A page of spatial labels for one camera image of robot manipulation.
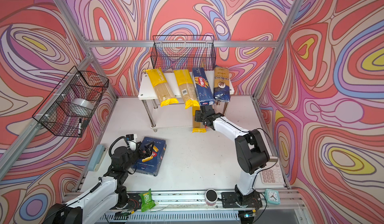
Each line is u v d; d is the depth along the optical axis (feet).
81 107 2.30
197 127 2.98
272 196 2.41
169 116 3.20
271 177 2.63
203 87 2.38
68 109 2.42
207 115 2.31
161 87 2.44
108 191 1.85
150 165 2.57
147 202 2.37
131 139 2.42
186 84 2.49
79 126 2.36
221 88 2.40
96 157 2.72
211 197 2.31
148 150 2.52
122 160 2.12
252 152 1.69
